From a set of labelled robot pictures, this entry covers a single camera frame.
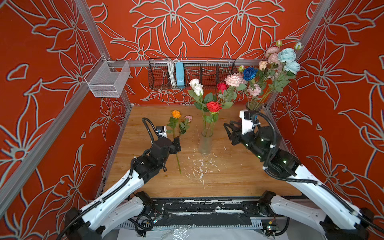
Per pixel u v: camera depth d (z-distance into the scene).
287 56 0.68
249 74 0.69
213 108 0.70
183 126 1.04
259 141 0.46
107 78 0.93
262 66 0.81
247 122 0.52
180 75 0.90
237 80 0.67
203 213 0.73
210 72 0.97
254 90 0.81
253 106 0.91
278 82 0.76
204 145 0.91
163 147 0.53
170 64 0.87
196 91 0.68
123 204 0.57
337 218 0.39
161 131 0.63
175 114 1.10
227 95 0.71
